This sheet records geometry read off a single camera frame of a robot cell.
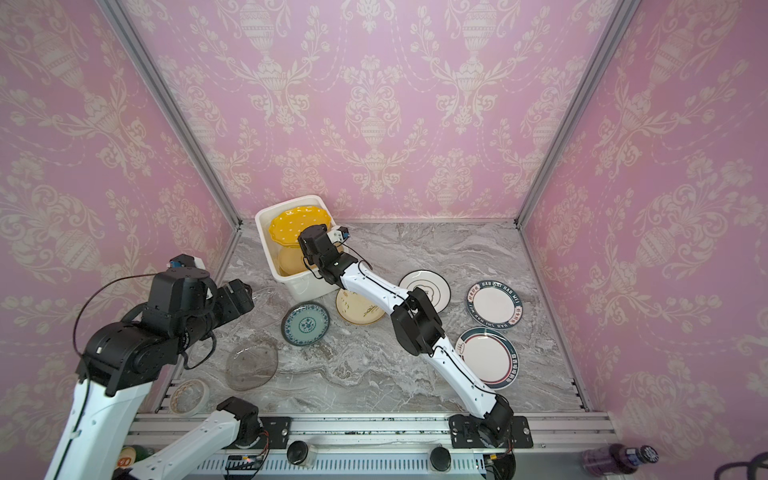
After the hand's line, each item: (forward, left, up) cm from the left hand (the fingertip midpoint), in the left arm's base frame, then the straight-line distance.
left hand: (239, 296), depth 63 cm
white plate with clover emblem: (+25, -46, -31) cm, 60 cm away
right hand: (+30, -3, -11) cm, 32 cm away
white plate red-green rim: (0, -62, -31) cm, 69 cm away
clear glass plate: (-4, +8, -32) cm, 34 cm away
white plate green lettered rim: (+17, -66, -30) cm, 74 cm away
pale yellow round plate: (+32, +4, -29) cm, 43 cm away
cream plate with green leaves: (+14, -22, -30) cm, 39 cm away
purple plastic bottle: (-25, -81, -22) cm, 88 cm away
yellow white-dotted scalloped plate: (+33, +2, -13) cm, 36 cm away
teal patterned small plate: (+10, -5, -32) cm, 34 cm away
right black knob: (-25, -45, -30) cm, 60 cm away
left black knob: (-25, -13, -21) cm, 35 cm away
